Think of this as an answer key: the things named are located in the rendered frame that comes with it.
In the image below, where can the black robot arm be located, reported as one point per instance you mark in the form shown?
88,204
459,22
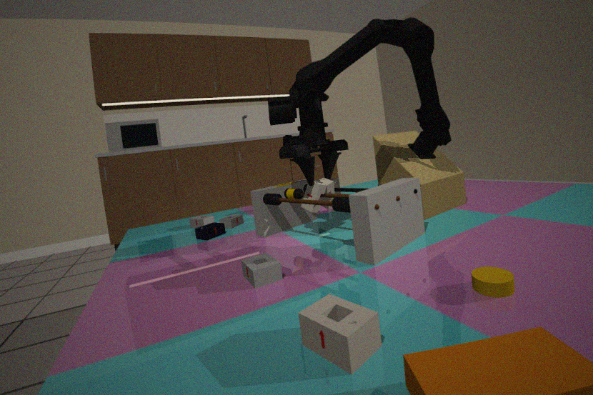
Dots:
417,41

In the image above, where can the olive-yellow short cylinder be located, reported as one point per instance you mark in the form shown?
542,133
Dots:
493,281

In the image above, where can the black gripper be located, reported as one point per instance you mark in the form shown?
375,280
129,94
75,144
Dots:
313,135

